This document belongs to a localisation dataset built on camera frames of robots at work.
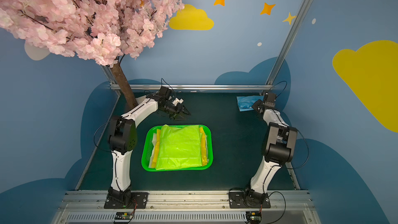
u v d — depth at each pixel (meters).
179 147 0.81
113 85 1.15
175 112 0.84
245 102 1.06
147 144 0.85
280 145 0.53
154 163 0.78
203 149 0.86
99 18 0.54
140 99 1.18
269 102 0.77
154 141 0.89
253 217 0.73
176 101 0.91
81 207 0.74
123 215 0.72
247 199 0.69
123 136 0.56
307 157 0.47
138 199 0.75
